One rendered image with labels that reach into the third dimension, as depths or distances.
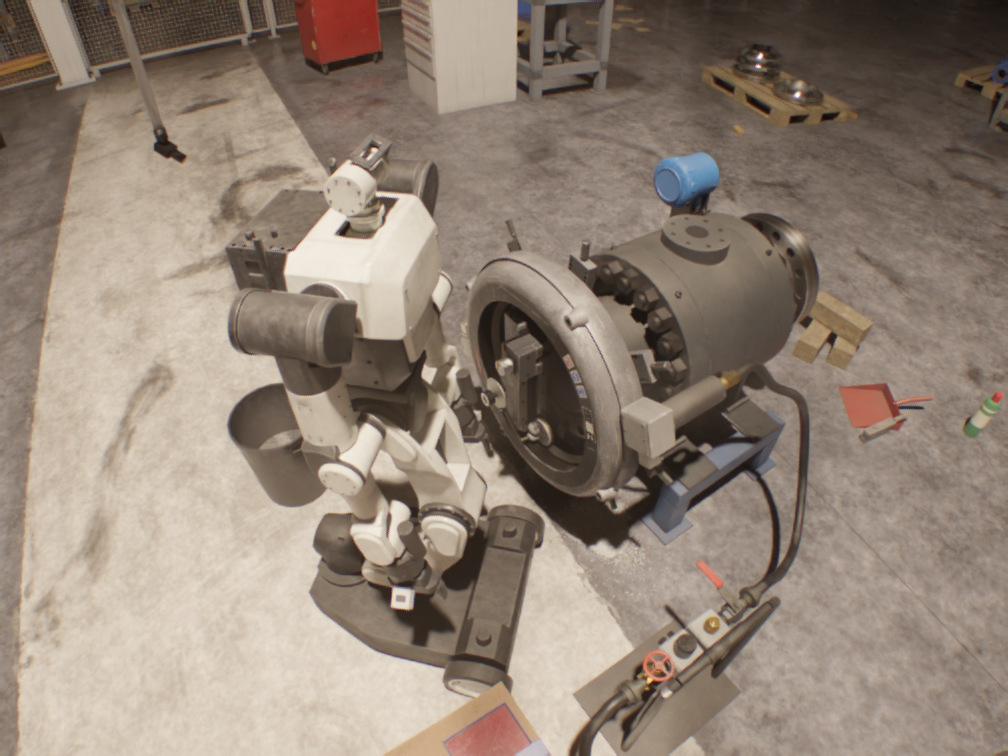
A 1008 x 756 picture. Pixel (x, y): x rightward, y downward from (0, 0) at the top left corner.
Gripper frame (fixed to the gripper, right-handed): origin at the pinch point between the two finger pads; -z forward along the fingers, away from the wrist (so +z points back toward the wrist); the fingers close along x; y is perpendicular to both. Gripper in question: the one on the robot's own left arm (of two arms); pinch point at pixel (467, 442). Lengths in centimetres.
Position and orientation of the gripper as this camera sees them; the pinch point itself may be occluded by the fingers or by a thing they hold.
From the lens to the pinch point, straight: 166.3
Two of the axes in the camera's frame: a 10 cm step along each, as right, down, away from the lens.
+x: 9.6, 0.1, -2.9
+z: -1.9, -7.2, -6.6
